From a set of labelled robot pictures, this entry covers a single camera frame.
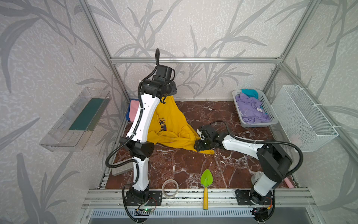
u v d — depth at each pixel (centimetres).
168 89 68
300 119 63
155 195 75
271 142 50
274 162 46
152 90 51
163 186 76
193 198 75
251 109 108
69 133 64
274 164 45
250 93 112
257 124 99
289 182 78
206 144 76
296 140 73
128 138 48
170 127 90
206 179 78
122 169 81
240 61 101
